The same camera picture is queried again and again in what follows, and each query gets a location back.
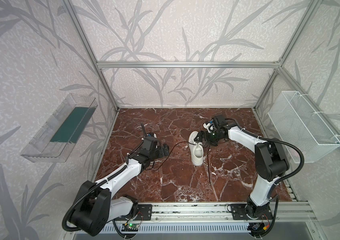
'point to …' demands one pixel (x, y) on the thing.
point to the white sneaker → (196, 149)
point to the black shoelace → (194, 143)
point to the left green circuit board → (130, 227)
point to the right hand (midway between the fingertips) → (199, 137)
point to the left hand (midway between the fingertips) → (165, 144)
